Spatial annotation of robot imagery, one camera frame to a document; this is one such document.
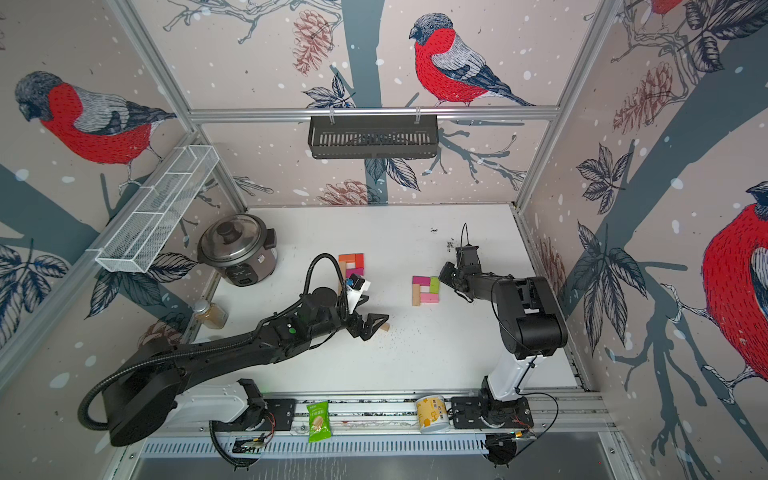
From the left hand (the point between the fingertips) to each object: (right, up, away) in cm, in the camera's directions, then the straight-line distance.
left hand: (382, 305), depth 78 cm
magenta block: (-12, +5, +23) cm, 26 cm away
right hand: (+21, +6, +23) cm, 32 cm away
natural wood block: (+10, -2, +17) cm, 20 cm away
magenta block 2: (+12, +3, +21) cm, 24 cm away
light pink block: (+15, -2, +17) cm, 23 cm away
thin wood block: (-14, +6, +23) cm, 28 cm away
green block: (+17, +1, +20) cm, 26 cm away
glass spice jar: (-50, -5, +6) cm, 50 cm away
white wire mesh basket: (-61, +15, -8) cm, 63 cm away
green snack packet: (-15, -27, -6) cm, 32 cm away
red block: (-9, +9, +26) cm, 29 cm away
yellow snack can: (+12, -23, -10) cm, 28 cm away
